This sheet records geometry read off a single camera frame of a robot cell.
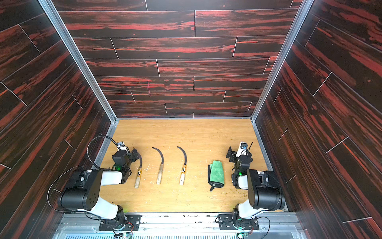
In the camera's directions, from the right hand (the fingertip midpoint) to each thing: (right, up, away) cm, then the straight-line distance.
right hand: (242, 148), depth 91 cm
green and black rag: (-17, -16, -5) cm, 24 cm away
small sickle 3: (-36, -12, 0) cm, 38 cm away
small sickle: (-63, -15, -2) cm, 65 cm away
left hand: (-72, -2, +3) cm, 73 cm away
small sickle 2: (-51, -15, -1) cm, 53 cm away
